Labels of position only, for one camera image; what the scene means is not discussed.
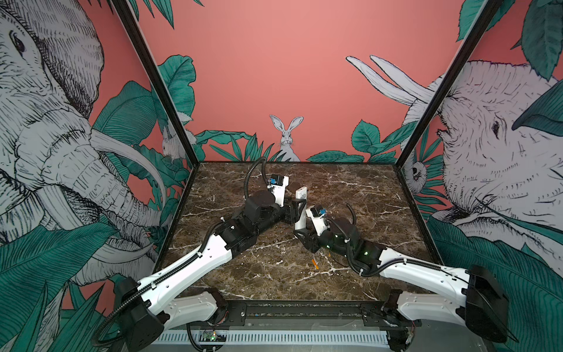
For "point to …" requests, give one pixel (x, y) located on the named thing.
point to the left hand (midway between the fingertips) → (300, 197)
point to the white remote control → (301, 194)
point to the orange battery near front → (315, 265)
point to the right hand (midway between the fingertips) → (296, 228)
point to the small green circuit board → (212, 336)
